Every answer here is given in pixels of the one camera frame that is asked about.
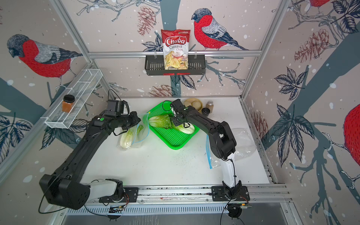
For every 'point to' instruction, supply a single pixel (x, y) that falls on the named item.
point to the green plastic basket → (174, 138)
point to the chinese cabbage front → (127, 137)
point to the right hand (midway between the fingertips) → (176, 119)
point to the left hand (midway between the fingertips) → (143, 116)
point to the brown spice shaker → (210, 105)
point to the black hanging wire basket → (154, 65)
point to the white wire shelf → (81, 88)
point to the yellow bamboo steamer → (195, 103)
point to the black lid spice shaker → (205, 111)
